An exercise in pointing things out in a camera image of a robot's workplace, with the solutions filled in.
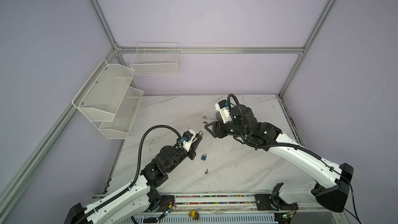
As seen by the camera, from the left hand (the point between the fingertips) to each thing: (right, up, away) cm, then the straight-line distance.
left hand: (198, 136), depth 71 cm
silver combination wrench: (+3, +7, +36) cm, 37 cm away
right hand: (+4, +6, -4) cm, 8 cm away
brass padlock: (+1, +1, -1) cm, 2 cm away
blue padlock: (+3, -15, +17) cm, 23 cm away
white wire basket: (-27, +45, +24) cm, 58 cm away
